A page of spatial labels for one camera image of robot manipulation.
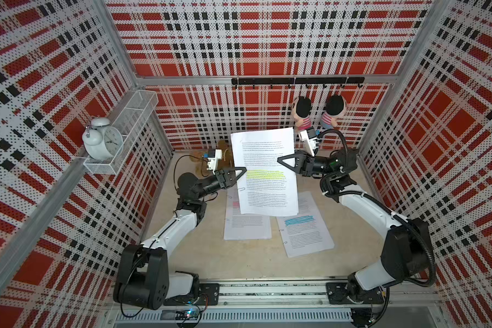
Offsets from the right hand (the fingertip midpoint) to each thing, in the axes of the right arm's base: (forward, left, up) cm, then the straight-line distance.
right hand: (282, 160), depth 64 cm
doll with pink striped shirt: (+40, -13, -9) cm, 43 cm away
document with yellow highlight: (-5, +5, -8) cm, 11 cm away
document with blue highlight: (-8, -14, -40) cm, 43 cm away
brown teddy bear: (+3, +19, -4) cm, 20 cm away
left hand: (+1, +11, -6) cm, 13 cm away
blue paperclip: (-3, +13, -11) cm, 18 cm away
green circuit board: (-38, +32, -37) cm, 62 cm away
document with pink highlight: (-4, +16, -41) cm, 44 cm away
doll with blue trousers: (+38, -28, -7) cm, 48 cm away
